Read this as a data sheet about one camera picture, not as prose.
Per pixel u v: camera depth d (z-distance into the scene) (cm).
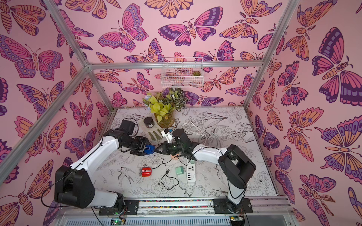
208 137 98
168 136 78
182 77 106
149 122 104
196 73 92
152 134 103
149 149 79
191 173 83
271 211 76
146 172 83
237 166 47
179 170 85
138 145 72
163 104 91
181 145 67
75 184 41
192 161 84
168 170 87
